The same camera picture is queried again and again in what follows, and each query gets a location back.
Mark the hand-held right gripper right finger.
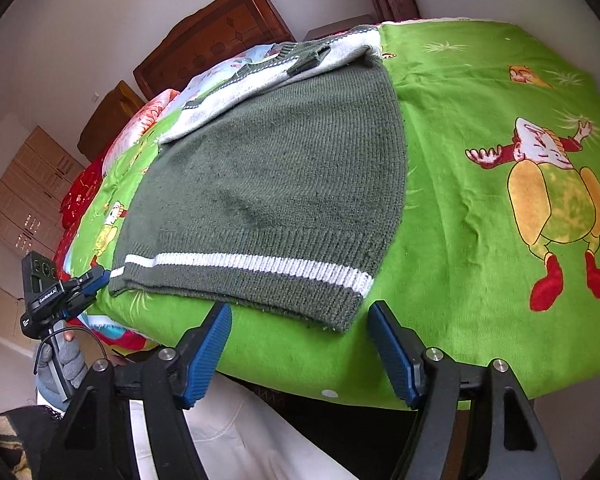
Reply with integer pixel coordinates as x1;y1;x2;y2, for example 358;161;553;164
367;301;561;480

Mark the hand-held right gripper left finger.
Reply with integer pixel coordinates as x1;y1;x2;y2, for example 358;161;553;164
52;301;233;480

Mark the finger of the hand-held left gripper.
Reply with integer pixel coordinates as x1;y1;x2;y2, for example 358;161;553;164
76;265;112;295
62;287;101;322

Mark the green knitted sweater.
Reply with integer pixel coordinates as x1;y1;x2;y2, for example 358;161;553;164
109;25;410;335

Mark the person's left hand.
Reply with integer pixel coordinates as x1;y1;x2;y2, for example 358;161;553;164
36;329;89;393

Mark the person's white clothing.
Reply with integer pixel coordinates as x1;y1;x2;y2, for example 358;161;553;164
130;372;361;480

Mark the red printed blanket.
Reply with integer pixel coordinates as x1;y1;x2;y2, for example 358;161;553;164
60;155;108;233

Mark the light wooden wardrobe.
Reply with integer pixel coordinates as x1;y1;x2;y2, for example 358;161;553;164
0;125;86;261

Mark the person's dark clothing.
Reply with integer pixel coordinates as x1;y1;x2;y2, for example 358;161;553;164
0;402;61;480

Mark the small wooden headboard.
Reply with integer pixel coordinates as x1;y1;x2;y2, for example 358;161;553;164
77;80;146;161

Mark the pink floral pillow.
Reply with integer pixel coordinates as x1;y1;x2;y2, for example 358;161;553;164
112;89;181;161

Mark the blue floral pillow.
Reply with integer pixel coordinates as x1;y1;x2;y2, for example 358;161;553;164
177;42;291;126

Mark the green printed blanket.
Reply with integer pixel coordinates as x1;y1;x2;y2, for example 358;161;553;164
62;15;600;411

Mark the large wooden headboard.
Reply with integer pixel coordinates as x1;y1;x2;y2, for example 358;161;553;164
132;0;296;101

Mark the wooden nightstand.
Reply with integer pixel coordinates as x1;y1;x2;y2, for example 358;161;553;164
302;14;378;43

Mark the black cable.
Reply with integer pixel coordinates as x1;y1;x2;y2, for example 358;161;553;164
32;327;112;376

